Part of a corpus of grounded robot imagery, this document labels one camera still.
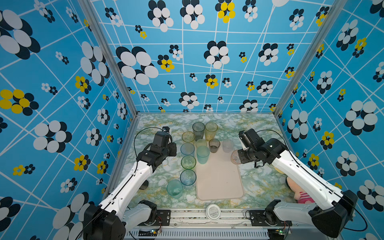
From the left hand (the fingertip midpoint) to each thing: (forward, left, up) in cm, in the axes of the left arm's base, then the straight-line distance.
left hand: (173, 144), depth 81 cm
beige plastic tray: (-11, -27, -19) cm, 35 cm away
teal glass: (+2, -17, -12) cm, 20 cm away
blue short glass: (+3, -7, -10) cm, 13 cm away
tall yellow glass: (+14, -21, -4) cm, 26 cm away
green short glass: (-7, -8, -7) cm, 13 cm away
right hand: (-6, -37, 0) cm, 38 cm away
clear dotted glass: (+9, -34, -15) cm, 38 cm away
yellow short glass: (+12, -7, -9) cm, 17 cm away
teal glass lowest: (-18, 0, -16) cm, 25 cm away
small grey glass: (+9, -24, -15) cm, 30 cm away
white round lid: (-31, -21, -11) cm, 39 cm away
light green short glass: (+10, -16, -13) cm, 22 cm away
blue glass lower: (-13, -8, -15) cm, 21 cm away
